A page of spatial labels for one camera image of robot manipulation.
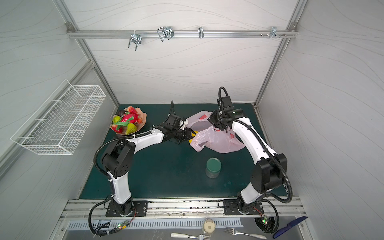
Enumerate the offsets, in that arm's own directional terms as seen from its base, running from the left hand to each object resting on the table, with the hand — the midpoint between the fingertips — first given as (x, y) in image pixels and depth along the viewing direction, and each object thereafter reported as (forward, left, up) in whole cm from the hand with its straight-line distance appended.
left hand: (197, 135), depth 90 cm
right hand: (+4, -8, +12) cm, 15 cm away
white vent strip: (-45, +46, -13) cm, 66 cm away
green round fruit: (+12, +55, -1) cm, 57 cm away
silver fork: (-46, -17, -9) cm, 50 cm away
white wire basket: (-11, +65, +22) cm, 69 cm away
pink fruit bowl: (+12, +42, -7) cm, 44 cm away
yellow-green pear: (+5, +44, -2) cm, 44 cm away
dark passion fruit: (+19, +55, -2) cm, 58 cm away
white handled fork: (-48, -3, -11) cm, 50 cm away
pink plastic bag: (-8, -6, +11) cm, 15 cm away
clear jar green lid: (-20, -9, -1) cm, 22 cm away
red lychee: (+15, +42, -6) cm, 45 cm away
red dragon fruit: (+12, +47, 0) cm, 49 cm away
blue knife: (-43, -44, -10) cm, 62 cm away
